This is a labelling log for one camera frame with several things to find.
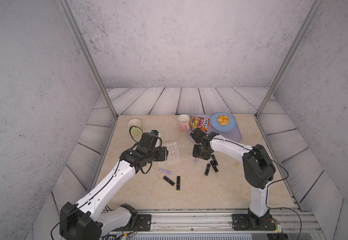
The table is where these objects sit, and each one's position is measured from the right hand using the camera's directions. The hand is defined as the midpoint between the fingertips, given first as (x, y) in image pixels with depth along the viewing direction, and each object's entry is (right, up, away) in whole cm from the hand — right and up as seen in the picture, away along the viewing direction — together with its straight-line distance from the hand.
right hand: (197, 156), depth 92 cm
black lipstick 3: (+10, -6, -1) cm, 12 cm away
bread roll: (+22, +23, +22) cm, 38 cm away
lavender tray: (+29, +13, +16) cm, 35 cm away
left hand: (-17, +5, -14) cm, 23 cm away
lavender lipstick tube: (-1, -4, +3) cm, 5 cm away
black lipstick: (-16, -13, -6) cm, 22 cm away
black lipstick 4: (+11, -3, +2) cm, 12 cm away
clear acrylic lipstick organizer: (-15, +3, +7) cm, 17 cm away
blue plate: (+27, +18, +20) cm, 38 cm away
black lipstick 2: (+6, -8, -1) cm, 10 cm away
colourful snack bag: (+3, +21, +19) cm, 29 cm away
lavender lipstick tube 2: (-17, -9, -3) cm, 19 cm away
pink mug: (-8, +22, +15) cm, 28 cm away
